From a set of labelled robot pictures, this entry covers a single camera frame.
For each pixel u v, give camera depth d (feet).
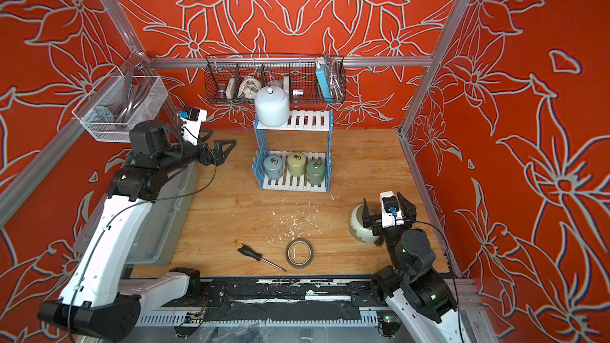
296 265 2.55
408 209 1.93
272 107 2.56
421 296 1.52
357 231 2.61
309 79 3.19
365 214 2.04
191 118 1.75
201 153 1.87
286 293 2.44
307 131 3.31
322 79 2.74
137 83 2.54
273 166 3.06
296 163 3.11
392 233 1.88
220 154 1.91
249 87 2.95
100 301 1.21
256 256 2.61
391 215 1.71
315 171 3.07
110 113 2.26
